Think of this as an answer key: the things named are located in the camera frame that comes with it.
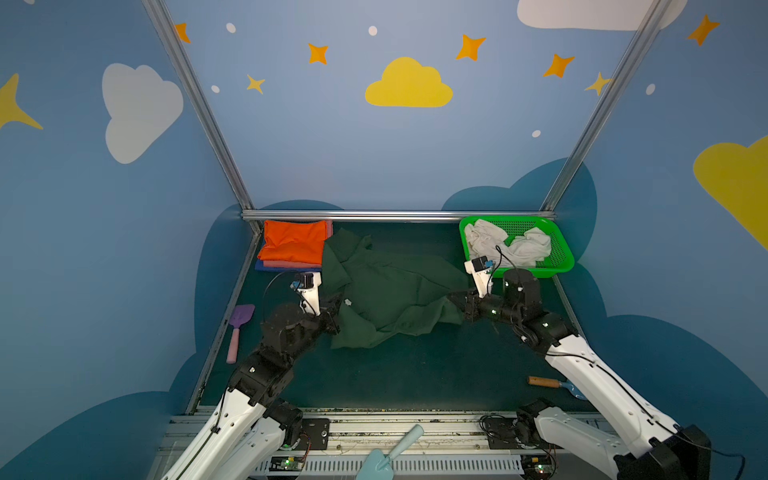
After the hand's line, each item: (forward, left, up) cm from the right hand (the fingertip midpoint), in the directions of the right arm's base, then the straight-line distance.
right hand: (453, 291), depth 76 cm
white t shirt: (+37, -19, -20) cm, 46 cm away
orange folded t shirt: (+29, +53, -15) cm, 62 cm away
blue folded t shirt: (+19, +64, -19) cm, 69 cm away
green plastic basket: (+28, -43, -17) cm, 54 cm away
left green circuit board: (-37, +40, -23) cm, 59 cm away
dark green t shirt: (+13, +17, -25) cm, 33 cm away
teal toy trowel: (-36, +17, -20) cm, 45 cm away
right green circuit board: (-34, -22, -24) cm, 47 cm away
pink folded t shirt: (+35, +42, -16) cm, 57 cm away
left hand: (-5, +26, +4) cm, 27 cm away
